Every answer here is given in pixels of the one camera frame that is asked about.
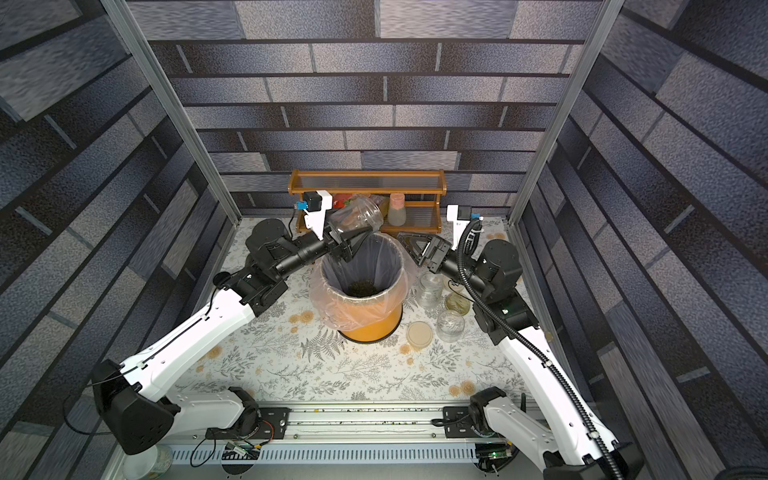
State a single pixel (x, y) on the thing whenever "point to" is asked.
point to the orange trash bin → (378, 333)
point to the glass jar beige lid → (431, 291)
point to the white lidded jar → (149, 464)
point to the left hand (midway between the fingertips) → (359, 217)
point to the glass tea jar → (450, 326)
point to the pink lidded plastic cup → (397, 212)
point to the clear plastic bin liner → (368, 289)
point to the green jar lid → (457, 303)
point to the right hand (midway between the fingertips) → (401, 237)
